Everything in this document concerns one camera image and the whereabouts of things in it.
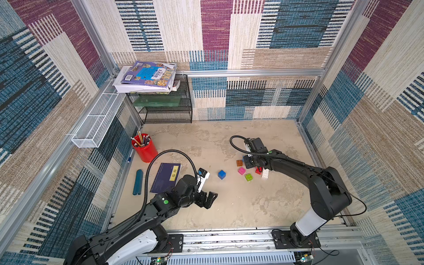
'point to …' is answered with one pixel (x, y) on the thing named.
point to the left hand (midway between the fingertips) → (210, 191)
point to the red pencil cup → (144, 147)
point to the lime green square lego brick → (248, 177)
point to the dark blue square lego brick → (222, 174)
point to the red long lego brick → (259, 170)
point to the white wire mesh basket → (92, 131)
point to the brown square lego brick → (239, 162)
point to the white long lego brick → (265, 174)
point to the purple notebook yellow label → (167, 177)
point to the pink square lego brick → (241, 170)
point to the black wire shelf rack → (173, 107)
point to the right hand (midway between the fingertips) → (250, 161)
